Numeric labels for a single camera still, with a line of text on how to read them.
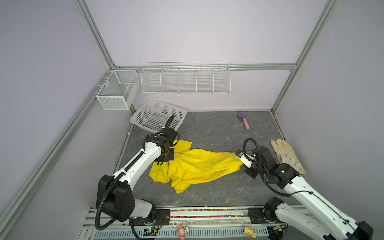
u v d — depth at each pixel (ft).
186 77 3.26
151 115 3.91
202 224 2.38
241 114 3.91
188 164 2.66
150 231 2.37
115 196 1.33
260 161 1.87
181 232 2.20
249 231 2.19
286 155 3.08
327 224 1.40
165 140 1.94
